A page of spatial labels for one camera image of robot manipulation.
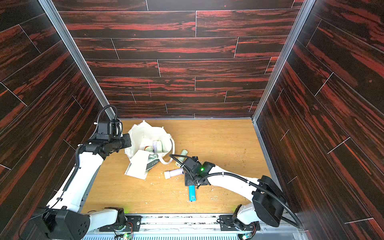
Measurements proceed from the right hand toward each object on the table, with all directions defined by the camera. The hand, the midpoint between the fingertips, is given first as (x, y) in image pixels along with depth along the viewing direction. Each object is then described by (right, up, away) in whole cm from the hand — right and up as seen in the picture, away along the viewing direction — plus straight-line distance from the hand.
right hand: (194, 178), depth 83 cm
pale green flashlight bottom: (-28, +16, +10) cm, 34 cm away
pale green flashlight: (-6, +13, +15) cm, 21 cm away
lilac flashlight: (-23, +17, +10) cm, 30 cm away
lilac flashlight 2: (-15, +1, +5) cm, 16 cm away
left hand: (-34, +22, -4) cm, 41 cm away
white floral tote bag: (-33, +22, +18) cm, 44 cm away
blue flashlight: (-1, -8, -1) cm, 8 cm away
